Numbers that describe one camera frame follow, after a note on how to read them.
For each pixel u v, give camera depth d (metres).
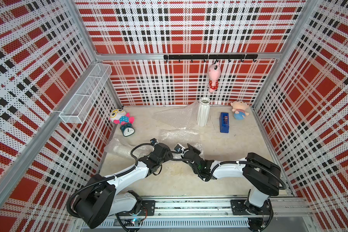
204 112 0.96
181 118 1.08
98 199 0.41
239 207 0.74
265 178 0.45
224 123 1.04
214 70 0.91
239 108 1.14
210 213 0.73
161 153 0.67
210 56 0.88
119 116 1.07
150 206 0.74
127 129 1.01
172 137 1.01
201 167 0.66
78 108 0.93
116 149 0.90
